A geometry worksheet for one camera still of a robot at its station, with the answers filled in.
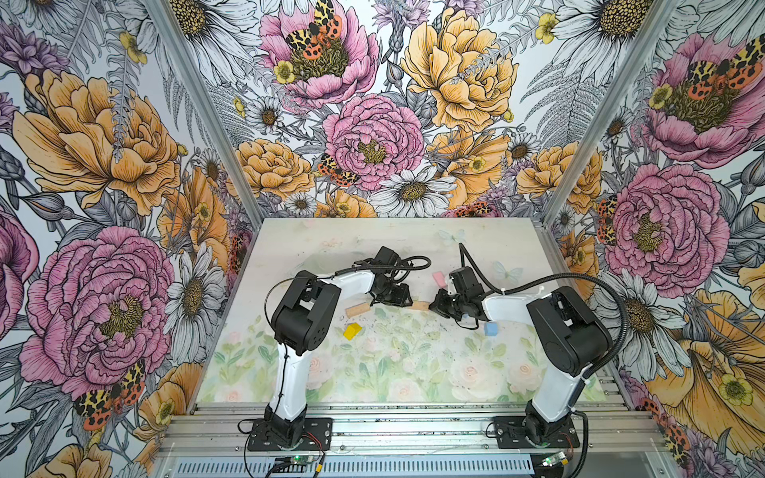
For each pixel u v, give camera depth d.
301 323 0.54
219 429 0.78
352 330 0.91
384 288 0.84
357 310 0.97
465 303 0.77
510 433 0.74
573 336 0.50
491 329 0.92
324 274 0.60
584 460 0.69
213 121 0.92
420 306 0.97
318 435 0.73
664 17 0.72
